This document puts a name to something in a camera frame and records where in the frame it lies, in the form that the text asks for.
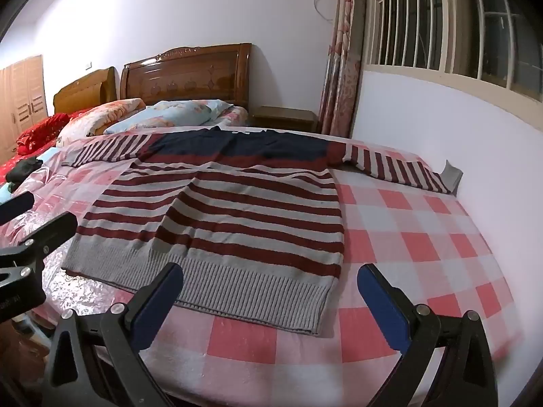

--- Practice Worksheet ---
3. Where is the large carved wooden headboard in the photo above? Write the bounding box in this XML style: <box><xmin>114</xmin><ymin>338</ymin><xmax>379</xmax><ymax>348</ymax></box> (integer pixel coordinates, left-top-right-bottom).
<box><xmin>120</xmin><ymin>43</ymin><xmax>252</xmax><ymax>128</ymax></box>

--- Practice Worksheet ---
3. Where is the pink checked bed sheet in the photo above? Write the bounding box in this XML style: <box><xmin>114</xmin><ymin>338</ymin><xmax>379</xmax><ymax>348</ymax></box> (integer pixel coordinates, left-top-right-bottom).
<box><xmin>40</xmin><ymin>125</ymin><xmax>524</xmax><ymax>407</ymax></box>

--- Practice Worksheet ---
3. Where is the thin wall cable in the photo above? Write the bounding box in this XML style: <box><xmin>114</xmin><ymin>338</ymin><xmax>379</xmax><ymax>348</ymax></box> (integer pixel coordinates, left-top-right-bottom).
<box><xmin>313</xmin><ymin>0</ymin><xmax>336</xmax><ymax>22</ymax></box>

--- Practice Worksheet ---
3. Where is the orange floral pillow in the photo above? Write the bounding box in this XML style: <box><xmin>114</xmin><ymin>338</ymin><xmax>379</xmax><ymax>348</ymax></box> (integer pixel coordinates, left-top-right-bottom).
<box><xmin>57</xmin><ymin>98</ymin><xmax>146</xmax><ymax>145</ymax></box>

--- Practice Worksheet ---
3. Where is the small wooden headboard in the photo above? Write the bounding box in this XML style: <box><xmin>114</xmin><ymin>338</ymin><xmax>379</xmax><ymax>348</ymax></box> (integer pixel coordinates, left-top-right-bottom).
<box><xmin>53</xmin><ymin>67</ymin><xmax>118</xmax><ymax>113</ymax></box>

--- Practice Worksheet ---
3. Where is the pink floral curtain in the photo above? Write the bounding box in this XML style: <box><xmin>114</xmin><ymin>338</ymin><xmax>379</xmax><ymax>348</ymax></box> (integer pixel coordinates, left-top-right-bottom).
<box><xmin>319</xmin><ymin>0</ymin><xmax>366</xmax><ymax>136</ymax></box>

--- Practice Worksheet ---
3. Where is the light blue floral pillow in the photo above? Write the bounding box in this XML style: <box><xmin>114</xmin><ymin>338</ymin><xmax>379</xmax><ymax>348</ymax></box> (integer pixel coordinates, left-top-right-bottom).
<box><xmin>104</xmin><ymin>99</ymin><xmax>234</xmax><ymax>134</ymax></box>

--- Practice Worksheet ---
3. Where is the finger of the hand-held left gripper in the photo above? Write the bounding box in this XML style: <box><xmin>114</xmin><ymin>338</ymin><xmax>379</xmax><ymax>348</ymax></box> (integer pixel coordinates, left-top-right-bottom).
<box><xmin>0</xmin><ymin>213</ymin><xmax>78</xmax><ymax>269</ymax></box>
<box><xmin>0</xmin><ymin>193</ymin><xmax>35</xmax><ymax>225</ymax></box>

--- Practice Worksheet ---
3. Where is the pink floral shiny quilt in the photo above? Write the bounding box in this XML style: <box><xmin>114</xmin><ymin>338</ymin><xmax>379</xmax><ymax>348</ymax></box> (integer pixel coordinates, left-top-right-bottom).
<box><xmin>0</xmin><ymin>148</ymin><xmax>128</xmax><ymax>318</ymax></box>

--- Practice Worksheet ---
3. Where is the grey flat object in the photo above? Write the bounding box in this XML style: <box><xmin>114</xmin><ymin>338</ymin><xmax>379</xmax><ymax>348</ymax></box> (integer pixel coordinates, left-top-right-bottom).
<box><xmin>440</xmin><ymin>160</ymin><xmax>464</xmax><ymax>196</ymax></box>

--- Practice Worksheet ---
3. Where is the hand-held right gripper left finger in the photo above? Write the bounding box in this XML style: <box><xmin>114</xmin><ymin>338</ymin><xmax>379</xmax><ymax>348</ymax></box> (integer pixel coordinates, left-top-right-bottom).
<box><xmin>42</xmin><ymin>262</ymin><xmax>184</xmax><ymax>407</ymax></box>

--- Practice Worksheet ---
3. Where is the wooden wardrobe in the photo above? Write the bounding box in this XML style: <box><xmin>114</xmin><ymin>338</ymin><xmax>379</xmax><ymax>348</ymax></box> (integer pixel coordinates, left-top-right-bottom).
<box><xmin>0</xmin><ymin>54</ymin><xmax>48</xmax><ymax>157</ymax></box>

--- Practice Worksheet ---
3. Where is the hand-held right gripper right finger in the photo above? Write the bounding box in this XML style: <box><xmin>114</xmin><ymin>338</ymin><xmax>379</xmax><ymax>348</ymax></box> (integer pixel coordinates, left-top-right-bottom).
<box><xmin>356</xmin><ymin>263</ymin><xmax>499</xmax><ymax>407</ymax></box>

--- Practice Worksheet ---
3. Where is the red blanket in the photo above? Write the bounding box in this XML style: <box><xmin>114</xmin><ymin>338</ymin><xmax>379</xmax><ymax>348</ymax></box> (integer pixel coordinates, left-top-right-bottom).
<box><xmin>16</xmin><ymin>113</ymin><xmax>71</xmax><ymax>155</ymax></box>

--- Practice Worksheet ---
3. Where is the dark cloth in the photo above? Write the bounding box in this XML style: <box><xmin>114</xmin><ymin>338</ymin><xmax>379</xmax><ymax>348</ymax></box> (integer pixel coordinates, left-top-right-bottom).
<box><xmin>6</xmin><ymin>158</ymin><xmax>41</xmax><ymax>185</ymax></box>

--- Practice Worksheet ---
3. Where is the striped knit sweater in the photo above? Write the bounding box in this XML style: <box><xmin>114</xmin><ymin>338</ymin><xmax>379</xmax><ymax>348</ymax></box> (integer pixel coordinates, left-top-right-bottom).
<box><xmin>60</xmin><ymin>127</ymin><xmax>454</xmax><ymax>336</ymax></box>

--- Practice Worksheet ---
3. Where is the wooden nightstand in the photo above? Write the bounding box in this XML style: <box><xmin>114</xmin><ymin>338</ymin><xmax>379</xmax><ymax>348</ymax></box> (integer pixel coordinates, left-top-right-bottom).
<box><xmin>253</xmin><ymin>106</ymin><xmax>319</xmax><ymax>133</ymax></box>

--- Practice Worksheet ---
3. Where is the white window grille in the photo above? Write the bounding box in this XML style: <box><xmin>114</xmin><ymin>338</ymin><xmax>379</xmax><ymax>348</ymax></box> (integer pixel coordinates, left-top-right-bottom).
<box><xmin>362</xmin><ymin>0</ymin><xmax>543</xmax><ymax>102</ymax></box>

